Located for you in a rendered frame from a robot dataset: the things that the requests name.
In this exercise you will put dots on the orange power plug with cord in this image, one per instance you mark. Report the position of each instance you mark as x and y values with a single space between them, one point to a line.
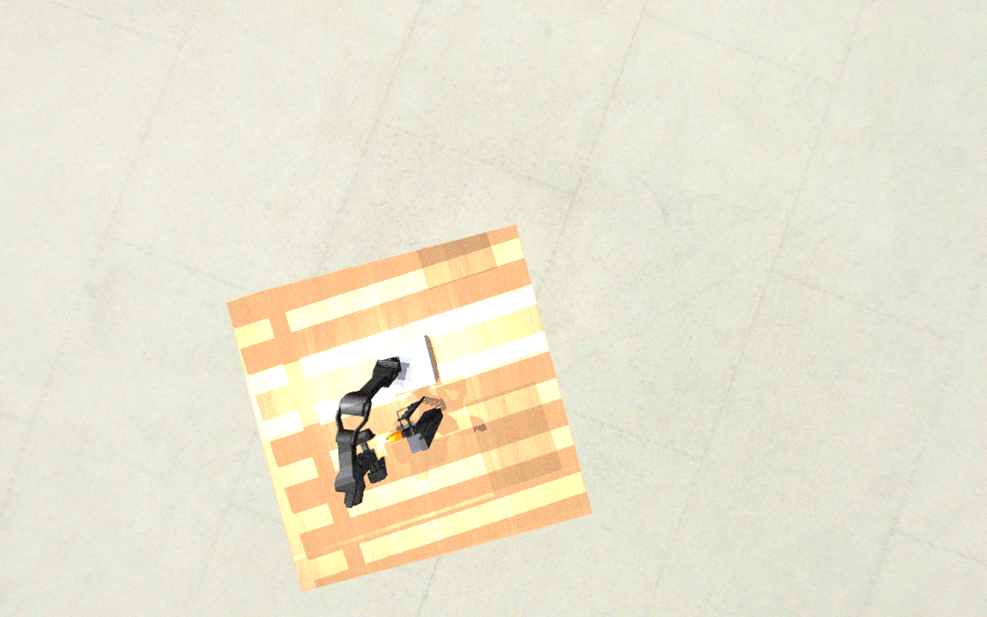
399 435

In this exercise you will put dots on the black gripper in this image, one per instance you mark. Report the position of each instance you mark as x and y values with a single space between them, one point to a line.
378 468

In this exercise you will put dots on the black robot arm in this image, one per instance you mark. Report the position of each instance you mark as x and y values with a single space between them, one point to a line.
352 470

